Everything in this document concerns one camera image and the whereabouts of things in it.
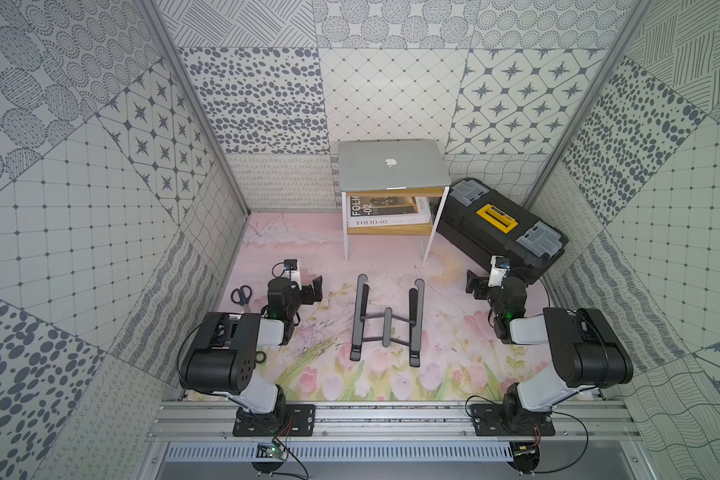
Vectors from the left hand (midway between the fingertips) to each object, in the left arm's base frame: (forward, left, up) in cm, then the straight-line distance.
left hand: (302, 273), depth 94 cm
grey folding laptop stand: (-16, -27, -4) cm, 32 cm away
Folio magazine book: (+17, -27, +12) cm, 34 cm away
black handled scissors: (-5, +20, -7) cm, 22 cm away
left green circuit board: (-45, +1, -8) cm, 46 cm away
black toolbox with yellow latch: (+15, -58, +8) cm, 60 cm away
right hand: (+2, -58, -2) cm, 58 cm away
